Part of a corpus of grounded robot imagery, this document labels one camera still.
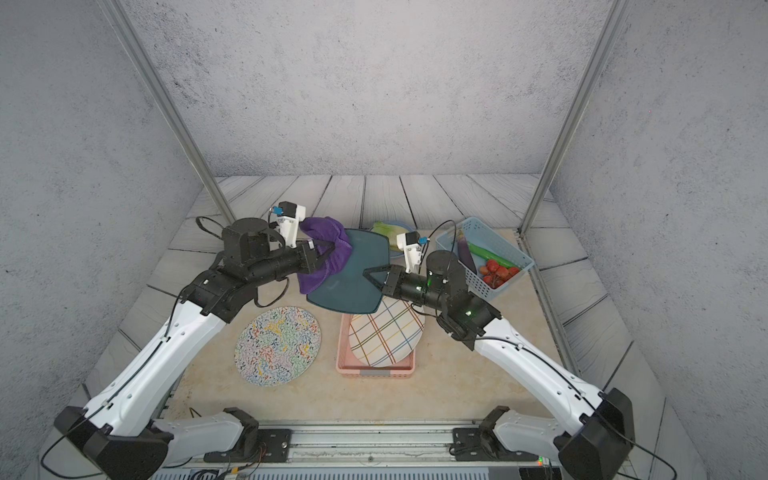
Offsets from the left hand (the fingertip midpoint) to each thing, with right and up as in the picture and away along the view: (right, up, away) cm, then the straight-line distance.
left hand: (339, 247), depth 66 cm
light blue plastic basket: (+45, +4, +45) cm, 64 cm away
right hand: (+5, -6, -3) cm, 9 cm away
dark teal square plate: (+2, -9, 0) cm, 10 cm away
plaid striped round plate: (+10, -26, +22) cm, 35 cm away
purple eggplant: (+38, -2, +44) cm, 58 cm away
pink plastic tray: (-1, -33, +19) cm, 38 cm away
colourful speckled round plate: (-23, -29, +24) cm, 44 cm away
